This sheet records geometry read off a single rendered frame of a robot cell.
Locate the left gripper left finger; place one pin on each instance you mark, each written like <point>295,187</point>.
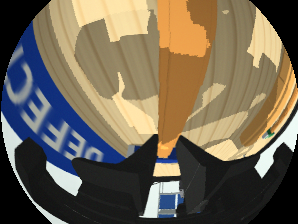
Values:
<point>133,175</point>

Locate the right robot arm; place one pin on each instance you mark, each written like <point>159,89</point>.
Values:
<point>181,209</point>

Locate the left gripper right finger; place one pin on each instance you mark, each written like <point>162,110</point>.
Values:
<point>202,174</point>

